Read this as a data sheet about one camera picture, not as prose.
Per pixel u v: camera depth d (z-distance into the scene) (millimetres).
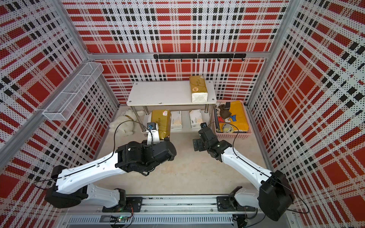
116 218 694
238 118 1022
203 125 731
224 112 1024
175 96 773
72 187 392
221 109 1045
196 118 961
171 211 734
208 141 614
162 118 638
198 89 714
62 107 694
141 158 420
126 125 968
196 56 887
